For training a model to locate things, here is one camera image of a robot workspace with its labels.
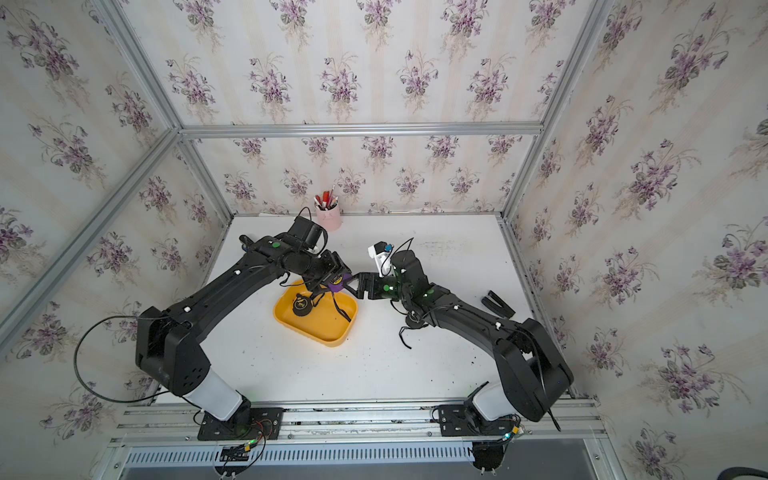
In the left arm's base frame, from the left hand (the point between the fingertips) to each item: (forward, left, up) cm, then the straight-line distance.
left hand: (349, 277), depth 80 cm
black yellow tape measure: (-6, -18, -15) cm, 24 cm away
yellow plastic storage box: (-5, +8, -18) cm, 21 cm away
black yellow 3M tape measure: (-1, +16, -15) cm, 22 cm away
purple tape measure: (-2, +3, -2) cm, 4 cm away
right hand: (-3, -2, 0) cm, 3 cm away
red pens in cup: (+40, +12, -8) cm, 42 cm away
